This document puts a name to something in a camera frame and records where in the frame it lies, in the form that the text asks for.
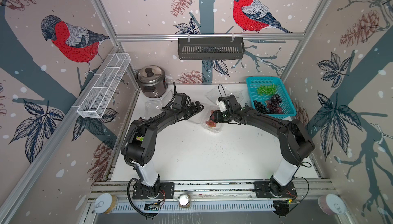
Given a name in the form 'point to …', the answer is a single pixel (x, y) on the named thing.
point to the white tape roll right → (331, 204)
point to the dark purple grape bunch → (273, 106)
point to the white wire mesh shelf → (95, 105)
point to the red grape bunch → (211, 124)
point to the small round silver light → (184, 201)
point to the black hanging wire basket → (211, 48)
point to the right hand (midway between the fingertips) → (213, 115)
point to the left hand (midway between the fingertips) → (202, 107)
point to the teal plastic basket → (255, 83)
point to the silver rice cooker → (152, 81)
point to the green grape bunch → (266, 89)
